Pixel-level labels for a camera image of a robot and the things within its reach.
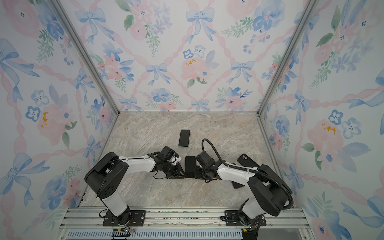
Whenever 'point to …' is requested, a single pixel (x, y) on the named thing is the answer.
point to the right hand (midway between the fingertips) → (194, 174)
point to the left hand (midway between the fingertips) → (186, 175)
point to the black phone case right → (246, 161)
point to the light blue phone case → (189, 140)
